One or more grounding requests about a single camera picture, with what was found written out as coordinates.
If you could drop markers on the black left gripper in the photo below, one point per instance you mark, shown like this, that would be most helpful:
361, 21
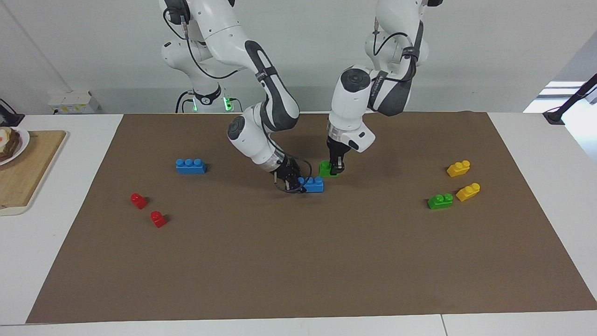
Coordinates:
336, 151

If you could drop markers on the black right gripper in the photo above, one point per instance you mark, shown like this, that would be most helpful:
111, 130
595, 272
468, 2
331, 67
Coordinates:
288, 171

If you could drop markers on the green two-stud toy brick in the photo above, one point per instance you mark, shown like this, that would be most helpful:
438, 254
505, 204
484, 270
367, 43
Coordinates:
325, 170
440, 201

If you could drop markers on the blue three-stud toy brick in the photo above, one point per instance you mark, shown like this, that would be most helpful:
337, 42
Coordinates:
315, 185
190, 167

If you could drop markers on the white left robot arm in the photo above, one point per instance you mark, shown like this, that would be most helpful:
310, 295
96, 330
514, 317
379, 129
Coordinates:
354, 102

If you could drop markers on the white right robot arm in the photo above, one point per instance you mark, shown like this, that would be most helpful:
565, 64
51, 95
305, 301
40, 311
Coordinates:
275, 102

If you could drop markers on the brown table mat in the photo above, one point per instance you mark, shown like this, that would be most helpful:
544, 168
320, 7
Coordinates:
303, 256

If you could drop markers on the yellow two-stud toy brick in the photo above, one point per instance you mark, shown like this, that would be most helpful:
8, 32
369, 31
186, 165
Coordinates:
458, 169
468, 192

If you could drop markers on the red small toy brick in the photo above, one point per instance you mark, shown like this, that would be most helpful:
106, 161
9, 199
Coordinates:
138, 201
158, 219

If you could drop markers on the white socket box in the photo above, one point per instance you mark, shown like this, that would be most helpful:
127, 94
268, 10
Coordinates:
72, 102

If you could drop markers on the wooden cutting board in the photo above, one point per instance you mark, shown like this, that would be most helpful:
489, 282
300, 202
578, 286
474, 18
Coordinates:
32, 168

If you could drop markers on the white plate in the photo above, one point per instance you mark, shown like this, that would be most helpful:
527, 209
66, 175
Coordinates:
23, 142

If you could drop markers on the brown sandwich food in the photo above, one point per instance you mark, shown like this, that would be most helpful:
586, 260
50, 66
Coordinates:
8, 143

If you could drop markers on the black camera stand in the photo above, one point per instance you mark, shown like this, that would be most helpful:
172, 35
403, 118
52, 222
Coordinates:
571, 100

